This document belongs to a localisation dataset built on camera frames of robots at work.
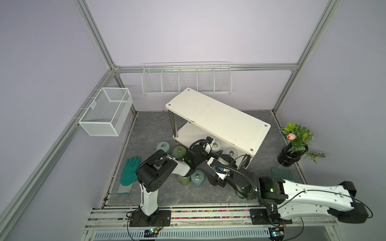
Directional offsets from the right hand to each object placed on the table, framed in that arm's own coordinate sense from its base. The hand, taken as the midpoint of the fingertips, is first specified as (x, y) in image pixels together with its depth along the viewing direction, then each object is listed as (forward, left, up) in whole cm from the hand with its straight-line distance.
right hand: (213, 160), depth 63 cm
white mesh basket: (+32, +59, -2) cm, 67 cm away
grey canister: (+16, -4, -14) cm, 21 cm away
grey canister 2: (+12, -12, -13) cm, 21 cm away
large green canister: (0, +15, -22) cm, 27 cm away
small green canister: (+16, +18, -20) cm, 31 cm away
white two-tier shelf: (+20, +6, +6) cm, 21 cm away
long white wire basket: (+58, +12, +2) cm, 59 cm away
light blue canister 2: (0, +7, -20) cm, 21 cm away
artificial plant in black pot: (+9, -42, -4) cm, 43 cm away
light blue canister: (+20, +28, -19) cm, 39 cm away
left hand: (+18, -5, -20) cm, 27 cm away
